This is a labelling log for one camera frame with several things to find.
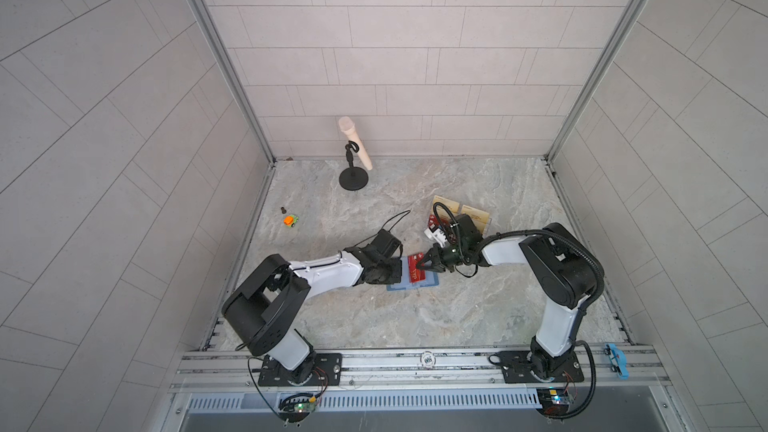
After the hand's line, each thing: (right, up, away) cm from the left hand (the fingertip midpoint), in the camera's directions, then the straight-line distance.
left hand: (406, 273), depth 88 cm
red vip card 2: (+9, +14, +4) cm, 17 cm away
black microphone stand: (-19, +28, +21) cm, 40 cm away
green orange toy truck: (-37, +15, +8) cm, 41 cm away
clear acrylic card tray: (+12, +18, -10) cm, 24 cm away
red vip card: (+3, 0, -2) cm, 3 cm away
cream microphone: (-18, +45, +3) cm, 48 cm away
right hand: (+4, +2, -1) cm, 4 cm away
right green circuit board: (+33, -23, -20) cm, 45 cm away
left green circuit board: (-25, -23, -23) cm, 41 cm away
